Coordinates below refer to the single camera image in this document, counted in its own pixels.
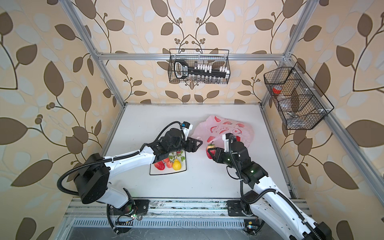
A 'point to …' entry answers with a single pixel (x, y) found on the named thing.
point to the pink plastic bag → (211, 129)
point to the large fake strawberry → (160, 165)
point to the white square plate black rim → (154, 171)
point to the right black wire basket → (300, 103)
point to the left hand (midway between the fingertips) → (199, 139)
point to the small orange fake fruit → (169, 164)
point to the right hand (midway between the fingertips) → (211, 152)
